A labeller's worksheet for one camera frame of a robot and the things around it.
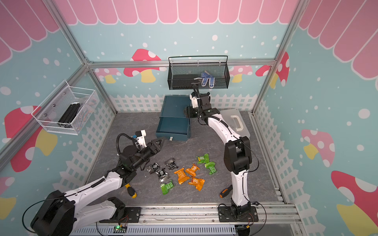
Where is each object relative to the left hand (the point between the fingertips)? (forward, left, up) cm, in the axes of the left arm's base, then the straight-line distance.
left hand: (165, 141), depth 78 cm
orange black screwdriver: (-19, -33, -19) cm, 43 cm away
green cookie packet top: (0, -22, -20) cm, 29 cm away
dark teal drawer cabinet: (+22, -2, +2) cm, 22 cm away
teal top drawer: (+15, -2, -8) cm, 17 cm away
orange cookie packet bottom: (-15, -18, -19) cm, 31 cm away
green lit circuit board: (-37, +21, -23) cm, 49 cm away
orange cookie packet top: (-7, -15, -21) cm, 26 cm away
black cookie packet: (-6, +10, -20) cm, 23 cm away
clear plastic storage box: (+25, -42, -9) cm, 49 cm away
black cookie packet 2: (-11, +3, -21) cm, 24 cm away
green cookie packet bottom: (-17, 0, -20) cm, 27 cm away
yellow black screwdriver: (-20, +19, -20) cm, 34 cm away
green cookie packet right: (-5, -26, -19) cm, 33 cm away
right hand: (+23, -11, +1) cm, 25 cm away
